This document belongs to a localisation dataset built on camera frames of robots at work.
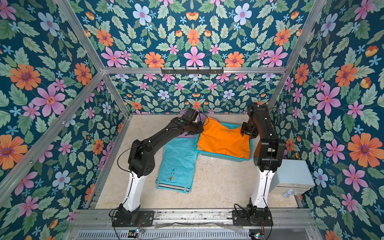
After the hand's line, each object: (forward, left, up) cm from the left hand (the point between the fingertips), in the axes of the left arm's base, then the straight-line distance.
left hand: (205, 127), depth 93 cm
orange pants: (-4, -7, -7) cm, 11 cm away
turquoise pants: (-23, +19, -13) cm, 32 cm away
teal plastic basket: (-17, -11, -8) cm, 22 cm away
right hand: (-6, -26, -3) cm, 27 cm away
